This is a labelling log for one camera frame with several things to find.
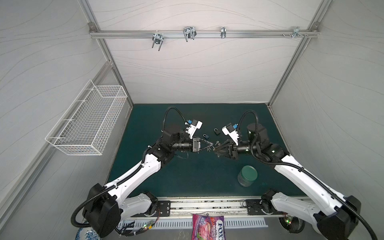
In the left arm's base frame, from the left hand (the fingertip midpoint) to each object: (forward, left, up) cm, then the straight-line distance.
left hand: (214, 144), depth 65 cm
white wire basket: (+5, +61, +3) cm, 61 cm away
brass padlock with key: (-2, -1, -1) cm, 2 cm away
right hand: (0, -2, -2) cm, 3 cm away
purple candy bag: (-28, +3, -26) cm, 39 cm away
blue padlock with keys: (+22, +2, -28) cm, 36 cm away
